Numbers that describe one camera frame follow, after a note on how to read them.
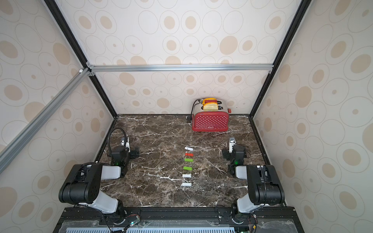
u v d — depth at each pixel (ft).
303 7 2.22
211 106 3.18
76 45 2.66
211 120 3.27
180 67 3.02
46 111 2.12
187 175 2.88
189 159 3.10
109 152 2.30
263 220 2.39
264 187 1.49
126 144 2.68
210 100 3.22
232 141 2.66
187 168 2.97
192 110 3.59
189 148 3.28
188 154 3.19
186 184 2.76
